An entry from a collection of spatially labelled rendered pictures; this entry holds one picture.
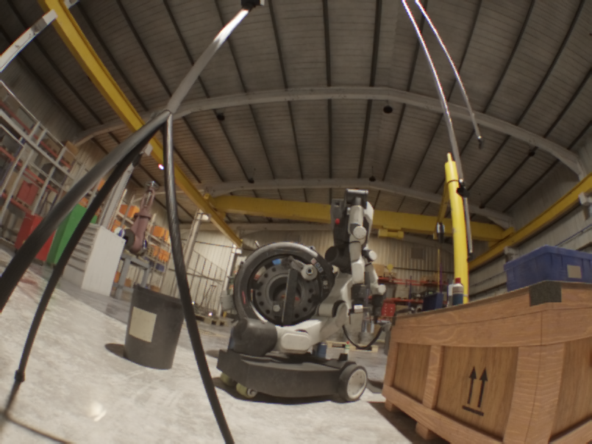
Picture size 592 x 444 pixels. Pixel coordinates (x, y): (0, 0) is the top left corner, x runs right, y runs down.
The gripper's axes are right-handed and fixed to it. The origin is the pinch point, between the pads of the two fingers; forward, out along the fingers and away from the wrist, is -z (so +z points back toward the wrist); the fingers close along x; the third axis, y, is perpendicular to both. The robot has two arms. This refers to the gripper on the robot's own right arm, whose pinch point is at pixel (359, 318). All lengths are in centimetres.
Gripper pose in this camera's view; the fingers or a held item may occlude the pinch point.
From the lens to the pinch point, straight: 146.9
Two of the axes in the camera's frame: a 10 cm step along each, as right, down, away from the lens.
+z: 0.0, -8.9, 4.5
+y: 1.7, 4.4, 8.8
